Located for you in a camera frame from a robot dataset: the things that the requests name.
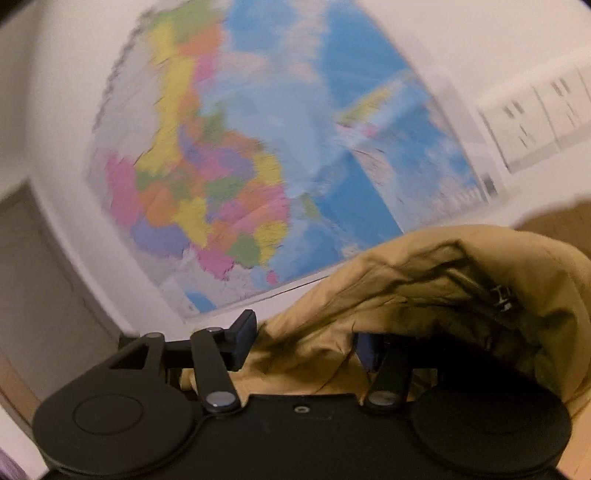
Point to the tan down jacket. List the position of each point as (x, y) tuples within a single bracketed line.
[(415, 277)]

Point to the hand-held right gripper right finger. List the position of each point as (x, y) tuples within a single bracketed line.
[(390, 376)]

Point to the colourful wall map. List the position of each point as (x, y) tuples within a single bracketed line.
[(286, 152)]

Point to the grey wooden door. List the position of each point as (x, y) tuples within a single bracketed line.
[(37, 277)]

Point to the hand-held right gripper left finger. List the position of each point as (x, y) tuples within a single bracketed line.
[(242, 339)]

